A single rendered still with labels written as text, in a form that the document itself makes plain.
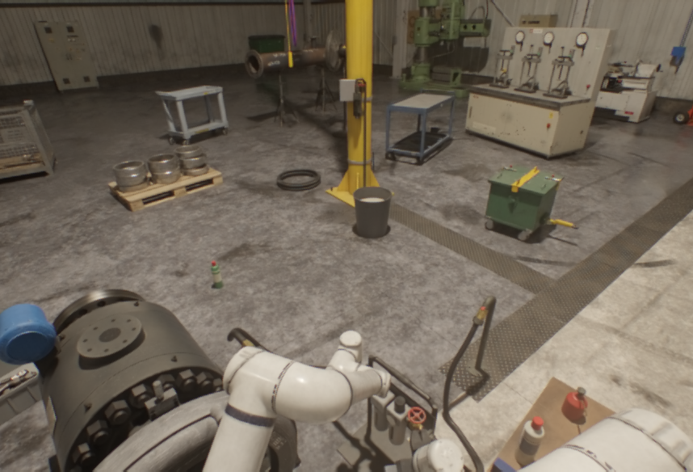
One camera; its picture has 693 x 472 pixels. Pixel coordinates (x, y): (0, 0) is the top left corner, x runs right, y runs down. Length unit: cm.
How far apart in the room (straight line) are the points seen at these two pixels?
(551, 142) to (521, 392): 445
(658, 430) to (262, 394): 68
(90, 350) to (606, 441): 148
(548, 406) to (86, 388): 177
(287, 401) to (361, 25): 374
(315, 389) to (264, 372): 12
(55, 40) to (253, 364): 1572
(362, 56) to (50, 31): 1323
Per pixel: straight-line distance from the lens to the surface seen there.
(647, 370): 305
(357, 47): 419
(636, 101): 971
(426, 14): 1262
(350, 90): 416
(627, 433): 64
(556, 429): 187
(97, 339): 164
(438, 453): 110
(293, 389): 87
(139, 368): 151
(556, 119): 628
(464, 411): 238
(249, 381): 91
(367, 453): 217
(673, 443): 66
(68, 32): 1633
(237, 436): 93
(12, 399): 292
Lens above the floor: 190
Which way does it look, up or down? 30 degrees down
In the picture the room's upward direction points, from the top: 1 degrees counter-clockwise
